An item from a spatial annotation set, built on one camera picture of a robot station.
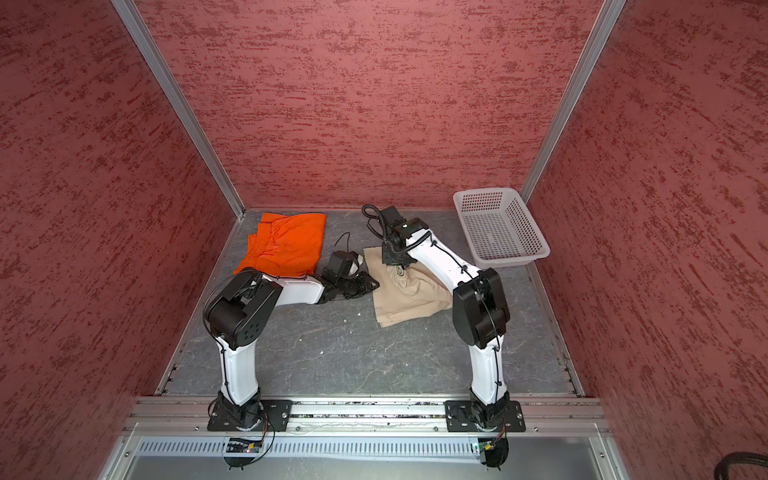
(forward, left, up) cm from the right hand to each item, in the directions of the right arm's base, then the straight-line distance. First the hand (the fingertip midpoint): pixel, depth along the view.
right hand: (394, 263), depth 91 cm
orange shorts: (+16, +39, -10) cm, 44 cm away
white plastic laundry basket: (+24, -43, -13) cm, 51 cm away
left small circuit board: (-44, +41, -15) cm, 62 cm away
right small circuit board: (-46, -21, -13) cm, 53 cm away
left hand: (-3, +6, -11) cm, 13 cm away
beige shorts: (-7, -2, -8) cm, 11 cm away
